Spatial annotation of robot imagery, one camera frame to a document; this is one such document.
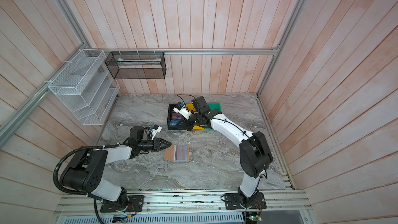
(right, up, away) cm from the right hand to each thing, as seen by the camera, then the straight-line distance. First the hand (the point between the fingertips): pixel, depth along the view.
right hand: (178, 123), depth 84 cm
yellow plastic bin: (+8, +9, -12) cm, 17 cm away
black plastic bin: (-8, +7, +21) cm, 24 cm away
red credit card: (+1, -19, +6) cm, 20 cm away
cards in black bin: (-4, +2, +20) cm, 21 cm away
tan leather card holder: (-5, -18, +2) cm, 19 cm away
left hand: (-5, -14, +1) cm, 15 cm away
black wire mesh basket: (-31, +38, +19) cm, 52 cm away
